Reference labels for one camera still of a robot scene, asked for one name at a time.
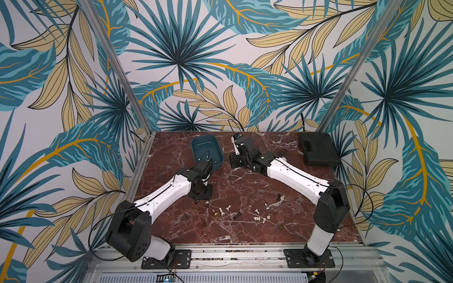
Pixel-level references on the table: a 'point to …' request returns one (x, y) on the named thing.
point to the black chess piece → (238, 214)
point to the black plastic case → (319, 150)
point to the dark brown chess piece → (278, 197)
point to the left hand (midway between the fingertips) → (206, 199)
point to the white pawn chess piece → (227, 209)
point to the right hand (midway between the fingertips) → (232, 156)
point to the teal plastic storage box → (206, 147)
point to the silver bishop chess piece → (207, 204)
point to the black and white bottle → (281, 154)
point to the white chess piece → (222, 213)
